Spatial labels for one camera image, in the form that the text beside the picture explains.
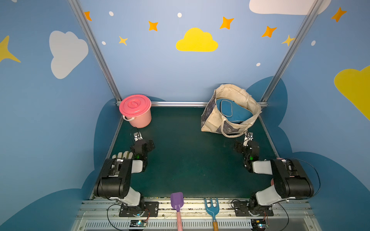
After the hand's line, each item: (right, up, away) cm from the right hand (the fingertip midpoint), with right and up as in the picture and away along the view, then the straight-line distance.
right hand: (246, 139), depth 95 cm
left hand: (-67, 0, 0) cm, 67 cm away
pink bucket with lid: (-74, +21, +1) cm, 76 cm away
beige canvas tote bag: (-23, +12, -1) cm, 26 cm away
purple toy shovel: (-46, -31, -18) cm, 58 cm away
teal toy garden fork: (-26, -35, -22) cm, 49 cm away
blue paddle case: (-8, +19, +1) cm, 20 cm away
